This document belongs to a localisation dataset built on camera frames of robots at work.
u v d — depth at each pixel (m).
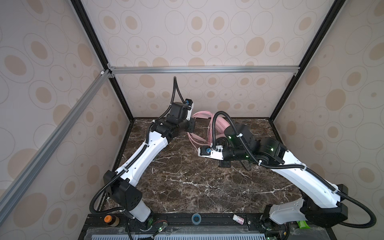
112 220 0.68
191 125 0.67
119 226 0.73
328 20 0.72
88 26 0.73
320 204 0.40
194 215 0.76
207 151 0.49
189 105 0.65
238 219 0.73
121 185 0.40
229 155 0.50
